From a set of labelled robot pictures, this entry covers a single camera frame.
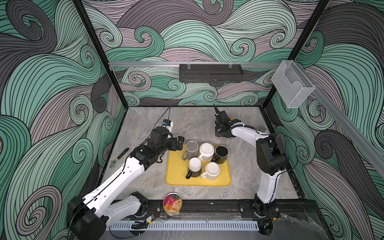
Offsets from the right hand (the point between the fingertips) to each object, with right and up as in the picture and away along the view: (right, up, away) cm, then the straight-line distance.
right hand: (220, 131), depth 98 cm
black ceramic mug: (-2, -11, -12) cm, 16 cm away
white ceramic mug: (-9, -20, -19) cm, 29 cm away
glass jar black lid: (+30, +2, +4) cm, 30 cm away
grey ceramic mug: (-20, -8, -14) cm, 25 cm away
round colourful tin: (-29, -33, -26) cm, 51 cm away
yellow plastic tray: (-28, -22, -11) cm, 37 cm away
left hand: (-28, -1, -21) cm, 35 cm away
